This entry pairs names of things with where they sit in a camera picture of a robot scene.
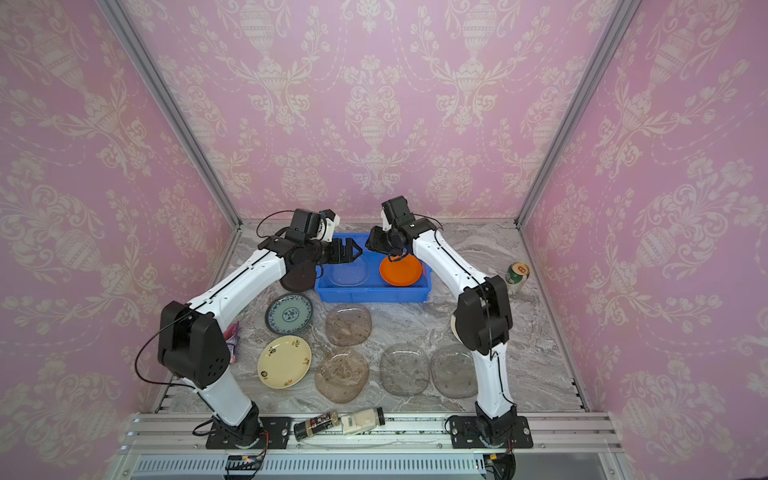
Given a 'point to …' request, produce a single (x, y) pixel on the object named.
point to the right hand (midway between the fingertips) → (372, 243)
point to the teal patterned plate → (288, 313)
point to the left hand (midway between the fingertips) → (352, 252)
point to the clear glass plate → (349, 274)
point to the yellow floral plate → (284, 362)
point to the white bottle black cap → (362, 421)
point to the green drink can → (516, 275)
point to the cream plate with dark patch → (454, 328)
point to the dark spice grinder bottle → (316, 424)
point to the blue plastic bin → (374, 289)
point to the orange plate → (402, 272)
